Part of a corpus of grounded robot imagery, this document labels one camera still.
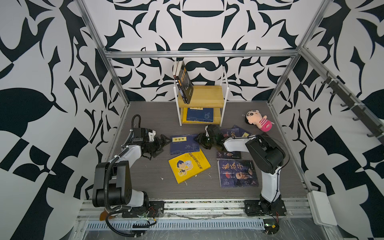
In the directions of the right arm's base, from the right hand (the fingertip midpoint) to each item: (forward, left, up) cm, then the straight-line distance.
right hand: (195, 139), depth 95 cm
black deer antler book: (+18, +6, +30) cm, 36 cm away
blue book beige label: (+18, -4, +2) cm, 19 cm away
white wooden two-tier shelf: (+15, -8, +15) cm, 23 cm away
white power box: (-38, -58, 0) cm, 69 cm away
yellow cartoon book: (-16, +4, -2) cm, 17 cm away
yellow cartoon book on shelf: (+16, +6, +2) cm, 18 cm away
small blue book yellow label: (+6, -32, -3) cm, 32 cm away
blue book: (-2, +7, -3) cm, 8 cm away
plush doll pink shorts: (+15, -40, +2) cm, 43 cm away
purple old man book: (+4, -20, -2) cm, 20 cm away
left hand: (-5, +16, +5) cm, 17 cm away
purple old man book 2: (-20, -23, -3) cm, 31 cm away
